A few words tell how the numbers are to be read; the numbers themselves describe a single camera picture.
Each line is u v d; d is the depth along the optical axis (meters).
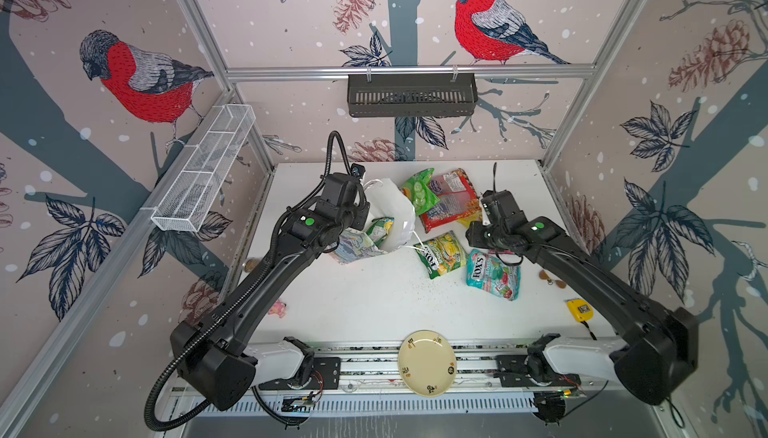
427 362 0.76
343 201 0.56
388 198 0.86
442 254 0.92
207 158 0.81
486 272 0.89
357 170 0.65
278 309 0.82
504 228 0.59
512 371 0.73
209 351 0.38
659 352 0.38
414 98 1.07
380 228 0.92
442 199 1.04
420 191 0.95
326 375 0.73
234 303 0.41
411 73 0.95
